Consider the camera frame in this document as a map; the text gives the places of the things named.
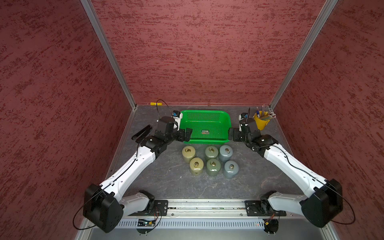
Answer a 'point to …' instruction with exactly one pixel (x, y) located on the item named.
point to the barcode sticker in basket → (205, 131)
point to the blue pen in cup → (258, 112)
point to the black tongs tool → (141, 134)
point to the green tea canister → (211, 152)
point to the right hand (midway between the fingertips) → (235, 133)
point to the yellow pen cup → (261, 123)
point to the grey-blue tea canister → (225, 153)
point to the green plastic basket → (209, 127)
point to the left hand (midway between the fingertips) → (183, 131)
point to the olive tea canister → (213, 166)
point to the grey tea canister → (231, 169)
